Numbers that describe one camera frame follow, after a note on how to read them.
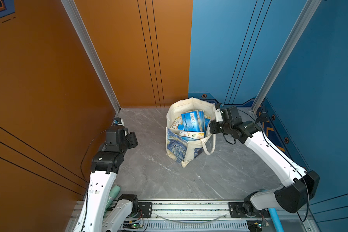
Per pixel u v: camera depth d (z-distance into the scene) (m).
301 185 0.39
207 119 0.91
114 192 0.76
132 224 0.71
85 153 0.52
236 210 0.72
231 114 0.56
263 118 0.79
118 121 0.60
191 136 0.75
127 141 0.61
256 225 0.70
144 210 0.74
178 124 0.85
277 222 0.68
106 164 0.44
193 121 0.79
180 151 0.79
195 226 0.70
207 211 0.74
